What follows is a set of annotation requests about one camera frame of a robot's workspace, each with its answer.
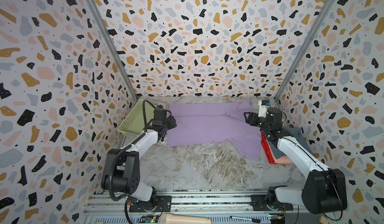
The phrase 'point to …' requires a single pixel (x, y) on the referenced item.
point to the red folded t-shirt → (266, 148)
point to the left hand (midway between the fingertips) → (171, 117)
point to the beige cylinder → (170, 218)
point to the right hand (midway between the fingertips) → (247, 110)
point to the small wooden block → (323, 220)
